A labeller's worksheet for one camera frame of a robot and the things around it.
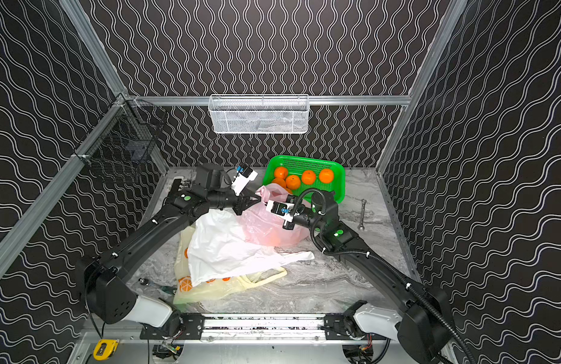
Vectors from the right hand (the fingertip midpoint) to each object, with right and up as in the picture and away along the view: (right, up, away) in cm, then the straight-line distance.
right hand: (269, 197), depth 70 cm
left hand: (-1, -1, +2) cm, 2 cm away
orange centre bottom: (+9, +7, +39) cm, 40 cm away
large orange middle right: (+17, +9, +42) cm, 46 cm away
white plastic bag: (-22, -21, +19) cm, 36 cm away
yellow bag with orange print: (-30, -33, +9) cm, 46 cm away
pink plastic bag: (-3, -11, +13) cm, 17 cm away
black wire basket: (-63, +27, +27) cm, 74 cm away
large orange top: (+26, +10, +42) cm, 50 cm away
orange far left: (+3, +7, +41) cm, 41 cm away
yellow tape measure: (-49, -46, -1) cm, 67 cm away
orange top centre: (+3, +12, +42) cm, 43 cm away
